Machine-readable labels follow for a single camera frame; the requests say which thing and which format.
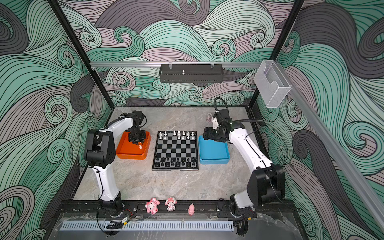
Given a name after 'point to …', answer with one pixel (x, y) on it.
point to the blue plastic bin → (213, 152)
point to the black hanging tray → (191, 74)
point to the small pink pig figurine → (191, 209)
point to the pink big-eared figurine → (151, 206)
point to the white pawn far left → (160, 137)
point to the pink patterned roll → (209, 117)
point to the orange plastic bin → (126, 149)
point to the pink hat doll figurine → (171, 202)
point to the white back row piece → (160, 133)
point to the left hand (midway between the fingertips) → (142, 141)
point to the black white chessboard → (176, 150)
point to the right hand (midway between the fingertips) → (209, 136)
